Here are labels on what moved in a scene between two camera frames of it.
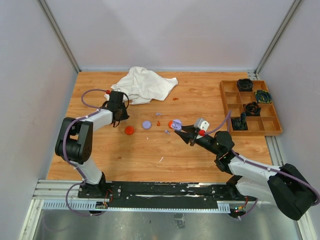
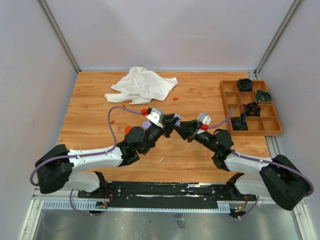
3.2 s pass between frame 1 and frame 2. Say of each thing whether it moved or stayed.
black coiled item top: stayed
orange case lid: stayed
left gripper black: moved
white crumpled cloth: stayed
